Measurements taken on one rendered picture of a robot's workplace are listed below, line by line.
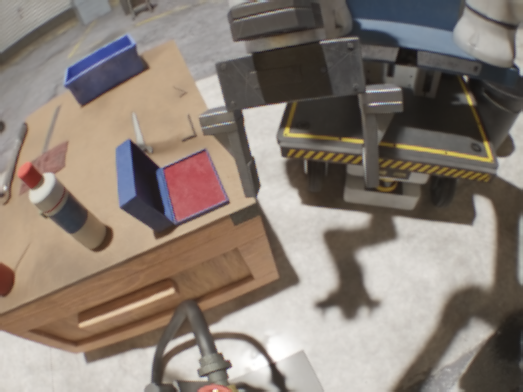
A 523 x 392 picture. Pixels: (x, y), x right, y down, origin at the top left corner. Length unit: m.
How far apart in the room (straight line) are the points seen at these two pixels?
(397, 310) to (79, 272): 0.87
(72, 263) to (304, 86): 0.57
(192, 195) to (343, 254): 0.59
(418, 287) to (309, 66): 0.85
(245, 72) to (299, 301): 0.77
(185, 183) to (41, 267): 0.40
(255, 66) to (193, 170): 0.39
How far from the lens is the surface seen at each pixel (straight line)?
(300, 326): 0.91
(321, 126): 0.88
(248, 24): 0.19
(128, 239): 0.59
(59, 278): 0.68
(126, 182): 0.51
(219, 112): 0.29
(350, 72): 0.26
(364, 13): 0.88
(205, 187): 0.57
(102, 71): 1.12
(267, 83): 0.26
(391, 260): 1.01
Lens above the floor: 0.90
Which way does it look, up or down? 54 degrees down
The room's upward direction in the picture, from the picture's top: 15 degrees counter-clockwise
